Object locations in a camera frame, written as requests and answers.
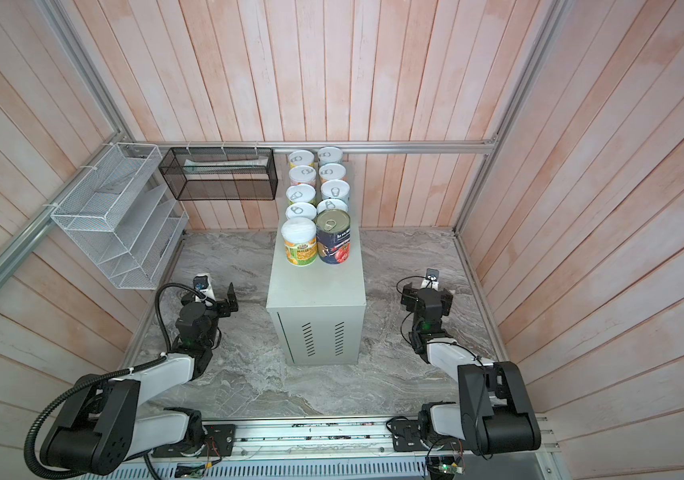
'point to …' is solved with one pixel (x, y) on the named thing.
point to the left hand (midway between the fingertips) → (217, 289)
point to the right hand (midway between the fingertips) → (429, 285)
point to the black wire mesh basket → (220, 173)
